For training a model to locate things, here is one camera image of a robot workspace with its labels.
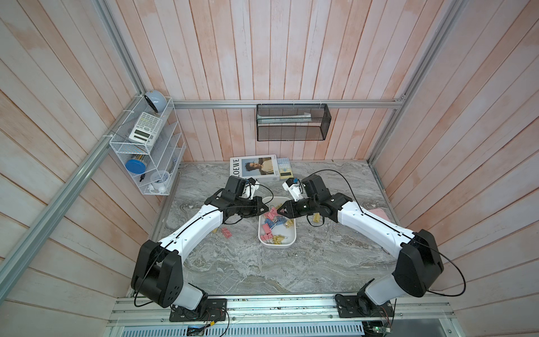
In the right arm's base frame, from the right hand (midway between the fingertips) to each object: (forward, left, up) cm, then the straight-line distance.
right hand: (278, 210), depth 81 cm
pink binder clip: (-3, +23, -15) cm, 27 cm away
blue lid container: (+9, +53, +15) cm, 56 cm away
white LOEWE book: (+35, +8, -13) cm, 38 cm away
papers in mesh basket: (+34, +2, +18) cm, 39 cm away
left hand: (-1, +4, -1) cm, 4 cm away
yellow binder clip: (-10, -12, +12) cm, 19 cm away
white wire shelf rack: (+15, +46, +13) cm, 50 cm away
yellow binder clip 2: (-18, +18, +18) cm, 31 cm away
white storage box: (0, 0, -17) cm, 17 cm away
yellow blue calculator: (+37, -5, -16) cm, 41 cm away
